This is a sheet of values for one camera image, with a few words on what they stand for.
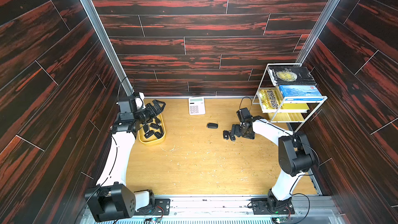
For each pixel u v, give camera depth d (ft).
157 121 3.44
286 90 2.52
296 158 1.59
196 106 3.68
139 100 2.04
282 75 2.75
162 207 2.40
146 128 3.32
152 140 3.00
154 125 3.39
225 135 3.24
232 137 3.17
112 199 1.27
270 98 3.07
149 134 3.25
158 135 3.23
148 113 2.21
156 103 2.22
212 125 3.41
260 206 2.41
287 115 2.97
